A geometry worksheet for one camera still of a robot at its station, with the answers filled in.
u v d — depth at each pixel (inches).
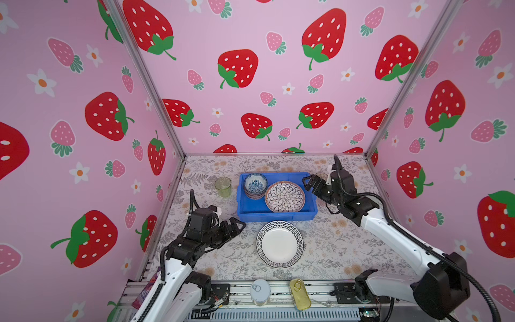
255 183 38.7
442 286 15.5
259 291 27.6
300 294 27.6
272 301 28.8
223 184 43.1
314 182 28.2
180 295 23.0
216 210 28.7
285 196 39.7
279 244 33.8
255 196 36.7
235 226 26.6
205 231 23.8
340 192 23.3
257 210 38.2
